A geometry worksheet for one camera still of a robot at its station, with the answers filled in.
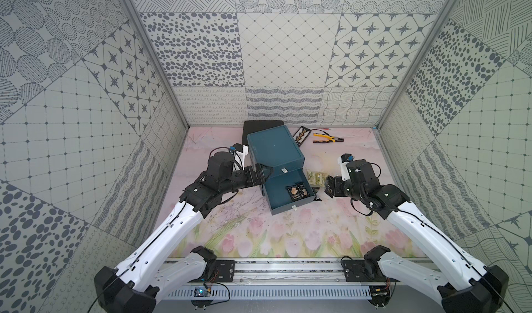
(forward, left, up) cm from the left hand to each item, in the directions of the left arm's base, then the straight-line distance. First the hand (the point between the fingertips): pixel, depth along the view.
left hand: (264, 166), depth 70 cm
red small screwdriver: (+48, -33, -28) cm, 65 cm away
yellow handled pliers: (+38, -36, -27) cm, 59 cm away
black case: (+44, +12, -24) cm, 52 cm away
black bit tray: (+40, -18, -26) cm, 51 cm away
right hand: (0, -25, -11) cm, 27 cm away
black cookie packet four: (+1, -15, -18) cm, 23 cm away
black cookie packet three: (+1, -12, -20) cm, 23 cm away
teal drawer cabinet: (+14, -4, -6) cm, 15 cm away
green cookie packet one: (+13, -21, -26) cm, 36 cm away
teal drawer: (+2, -9, -20) cm, 22 cm away
